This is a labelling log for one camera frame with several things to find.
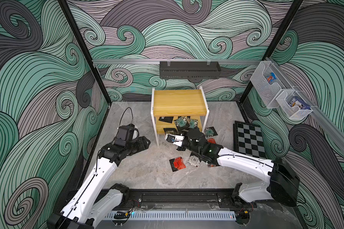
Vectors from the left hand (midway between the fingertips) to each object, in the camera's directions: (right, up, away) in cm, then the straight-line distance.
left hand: (147, 141), depth 75 cm
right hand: (+15, +5, +2) cm, 16 cm away
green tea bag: (+27, +9, +11) cm, 30 cm away
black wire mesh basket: (+26, +45, +20) cm, 55 cm away
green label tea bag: (+19, +10, +11) cm, 24 cm away
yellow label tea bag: (+13, +5, +5) cm, 15 cm away
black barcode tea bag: (+11, +11, +13) cm, 21 cm away
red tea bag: (+42, -4, +22) cm, 47 cm away
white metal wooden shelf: (+15, +16, -4) cm, 23 cm away
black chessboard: (+65, -2, +18) cm, 68 cm away
